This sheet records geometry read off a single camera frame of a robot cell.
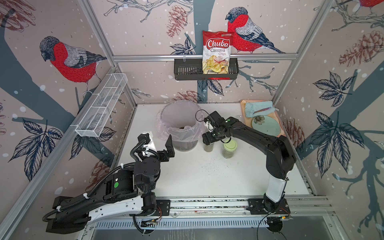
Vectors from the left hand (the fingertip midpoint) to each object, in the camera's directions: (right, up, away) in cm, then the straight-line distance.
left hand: (164, 136), depth 61 cm
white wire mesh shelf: (-37, +4, +10) cm, 38 cm away
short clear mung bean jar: (+22, -12, +32) cm, 41 cm away
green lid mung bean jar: (+32, -10, +21) cm, 39 cm away
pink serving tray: (+52, +5, +47) cm, 71 cm away
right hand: (+21, -5, +28) cm, 36 cm away
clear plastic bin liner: (-5, -1, +17) cm, 18 cm away
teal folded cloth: (+63, +14, +56) cm, 86 cm away
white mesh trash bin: (+5, +5, +33) cm, 34 cm away
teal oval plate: (+65, +2, +47) cm, 80 cm away
